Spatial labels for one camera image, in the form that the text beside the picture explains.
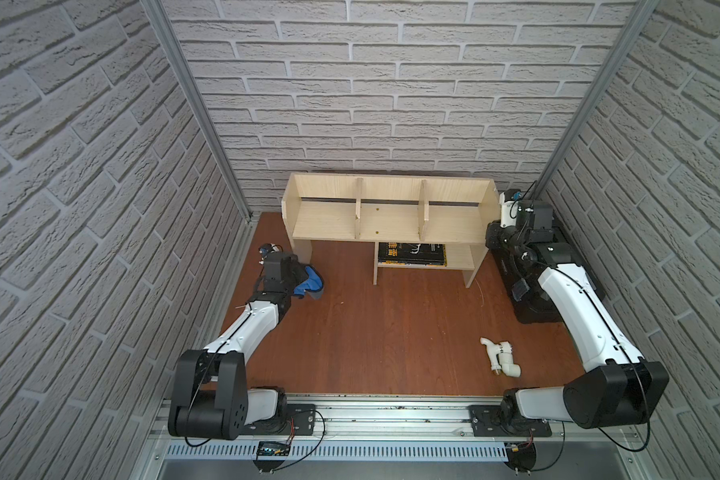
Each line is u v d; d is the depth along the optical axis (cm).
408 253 90
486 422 74
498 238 70
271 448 72
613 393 39
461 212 86
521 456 69
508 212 68
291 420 73
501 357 83
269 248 78
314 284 85
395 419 76
